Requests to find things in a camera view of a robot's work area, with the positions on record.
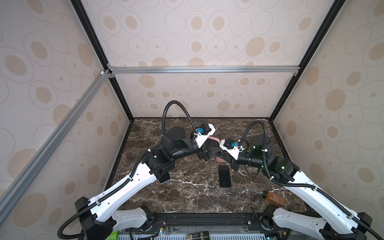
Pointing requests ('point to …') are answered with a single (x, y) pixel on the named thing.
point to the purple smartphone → (224, 176)
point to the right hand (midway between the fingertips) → (219, 151)
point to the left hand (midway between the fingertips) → (219, 138)
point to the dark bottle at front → (200, 235)
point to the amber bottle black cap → (274, 199)
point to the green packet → (114, 236)
